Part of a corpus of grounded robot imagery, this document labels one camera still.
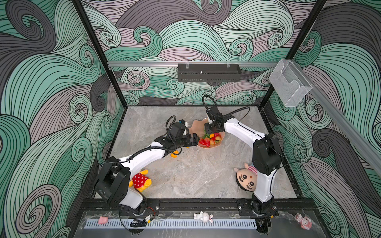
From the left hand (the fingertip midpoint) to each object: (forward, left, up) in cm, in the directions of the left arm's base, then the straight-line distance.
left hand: (194, 138), depth 84 cm
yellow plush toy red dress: (-22, +29, -10) cm, 37 cm away
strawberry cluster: (+3, -8, -9) cm, 13 cm away
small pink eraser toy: (-38, +43, -13) cm, 59 cm away
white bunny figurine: (-37, -5, -11) cm, 39 cm away
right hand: (+11, -10, -5) cm, 15 cm away
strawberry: (+9, -16, -10) cm, 21 cm away
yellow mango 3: (-4, +13, -15) cm, 20 cm away
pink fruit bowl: (+16, -3, -10) cm, 19 cm away
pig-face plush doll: (-20, -27, -6) cm, 34 cm away
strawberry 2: (+5, -16, -8) cm, 19 cm away
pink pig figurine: (-38, -51, -10) cm, 65 cm away
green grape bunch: (+8, -9, -9) cm, 14 cm away
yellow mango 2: (-14, +9, +10) cm, 19 cm away
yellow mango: (+8, -12, -9) cm, 17 cm away
